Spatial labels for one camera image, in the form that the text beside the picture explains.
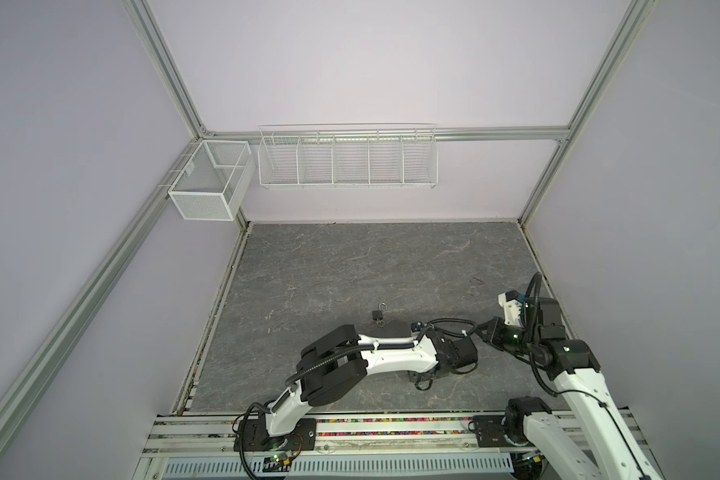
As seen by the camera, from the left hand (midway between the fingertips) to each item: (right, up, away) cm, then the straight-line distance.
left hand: (429, 377), depth 82 cm
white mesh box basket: (-70, +59, +19) cm, 93 cm away
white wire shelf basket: (-24, +67, +17) cm, 73 cm away
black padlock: (-14, +14, +13) cm, 24 cm away
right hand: (+12, +14, -5) cm, 19 cm away
